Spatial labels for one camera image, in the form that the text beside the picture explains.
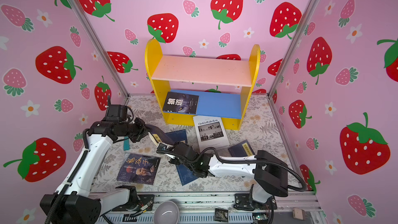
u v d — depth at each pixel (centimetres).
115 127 54
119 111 59
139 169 84
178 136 95
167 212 70
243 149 90
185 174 82
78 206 37
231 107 96
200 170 56
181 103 95
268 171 43
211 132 94
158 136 75
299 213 70
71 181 40
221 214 69
